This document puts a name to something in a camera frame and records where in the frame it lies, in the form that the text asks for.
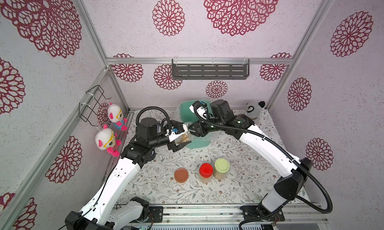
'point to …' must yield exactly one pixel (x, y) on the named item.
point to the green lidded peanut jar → (221, 168)
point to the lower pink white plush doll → (105, 140)
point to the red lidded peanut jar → (205, 173)
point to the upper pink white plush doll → (115, 115)
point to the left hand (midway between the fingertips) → (184, 131)
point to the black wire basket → (95, 100)
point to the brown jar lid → (181, 175)
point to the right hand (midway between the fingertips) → (187, 127)
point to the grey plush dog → (253, 109)
